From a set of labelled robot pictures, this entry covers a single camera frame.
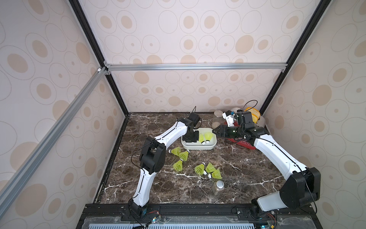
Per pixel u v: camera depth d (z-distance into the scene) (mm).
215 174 837
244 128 625
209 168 855
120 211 734
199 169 893
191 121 705
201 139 1003
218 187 720
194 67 921
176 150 921
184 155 930
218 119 998
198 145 1000
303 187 415
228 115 736
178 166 897
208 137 1003
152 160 550
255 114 897
